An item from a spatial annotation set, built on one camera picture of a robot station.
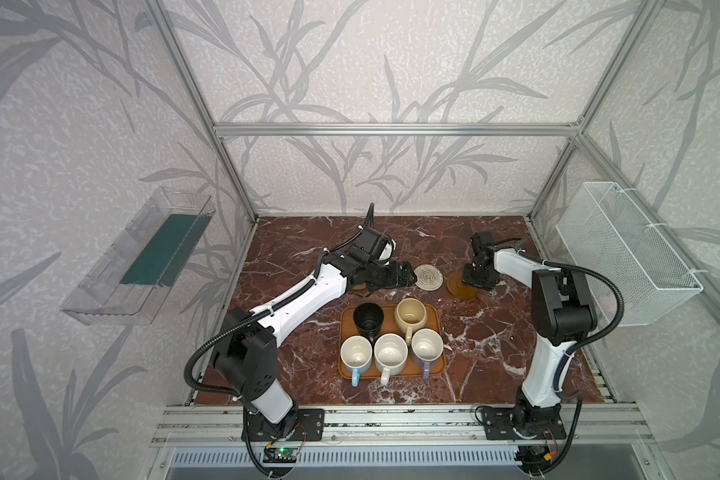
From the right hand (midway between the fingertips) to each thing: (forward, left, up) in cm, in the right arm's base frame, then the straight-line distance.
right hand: (471, 273), depth 102 cm
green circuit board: (-51, +56, -2) cm, 75 cm away
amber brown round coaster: (-5, +5, -1) cm, 7 cm away
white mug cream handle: (-27, +28, +1) cm, 39 cm away
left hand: (-12, +23, +19) cm, 32 cm away
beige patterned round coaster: (-1, +15, -1) cm, 15 cm away
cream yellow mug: (-16, +22, +1) cm, 27 cm away
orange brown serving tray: (-20, +41, +1) cm, 46 cm away
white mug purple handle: (-25, +18, 0) cm, 31 cm away
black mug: (-18, +35, +5) cm, 40 cm away
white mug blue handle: (-27, +38, +1) cm, 47 cm away
